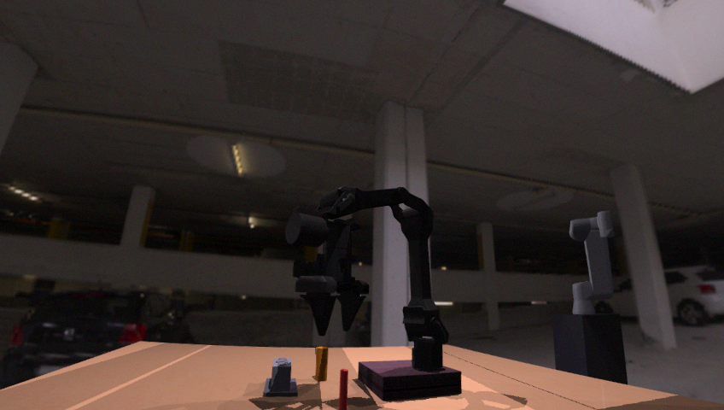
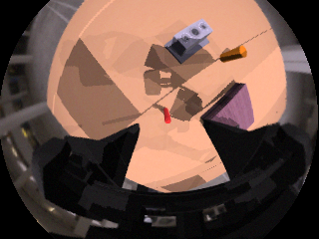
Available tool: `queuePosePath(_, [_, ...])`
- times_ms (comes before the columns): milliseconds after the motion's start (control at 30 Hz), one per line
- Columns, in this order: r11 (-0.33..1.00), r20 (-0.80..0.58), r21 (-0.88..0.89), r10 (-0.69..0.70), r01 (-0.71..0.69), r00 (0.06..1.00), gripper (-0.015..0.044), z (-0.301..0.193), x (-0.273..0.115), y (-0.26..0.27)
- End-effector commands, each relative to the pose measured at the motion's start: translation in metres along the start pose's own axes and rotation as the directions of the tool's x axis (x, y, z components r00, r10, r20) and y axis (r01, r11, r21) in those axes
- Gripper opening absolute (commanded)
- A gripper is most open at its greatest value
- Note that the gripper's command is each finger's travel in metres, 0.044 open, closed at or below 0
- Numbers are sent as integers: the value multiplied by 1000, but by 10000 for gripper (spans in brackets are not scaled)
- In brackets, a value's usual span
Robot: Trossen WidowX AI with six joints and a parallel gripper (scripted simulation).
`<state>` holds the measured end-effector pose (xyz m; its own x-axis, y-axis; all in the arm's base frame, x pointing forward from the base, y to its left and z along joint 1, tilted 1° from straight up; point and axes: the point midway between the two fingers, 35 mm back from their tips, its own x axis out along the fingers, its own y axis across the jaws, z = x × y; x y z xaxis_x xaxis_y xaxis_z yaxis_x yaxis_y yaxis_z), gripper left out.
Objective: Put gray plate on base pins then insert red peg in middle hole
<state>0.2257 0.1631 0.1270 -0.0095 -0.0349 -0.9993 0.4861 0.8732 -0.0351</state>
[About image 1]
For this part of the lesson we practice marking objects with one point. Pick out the orange cylinder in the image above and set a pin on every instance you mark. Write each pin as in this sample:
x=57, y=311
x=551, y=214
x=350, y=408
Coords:
x=321, y=363

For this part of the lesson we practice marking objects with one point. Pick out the dark red peg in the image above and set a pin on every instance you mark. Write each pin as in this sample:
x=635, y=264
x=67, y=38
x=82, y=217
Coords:
x=343, y=389

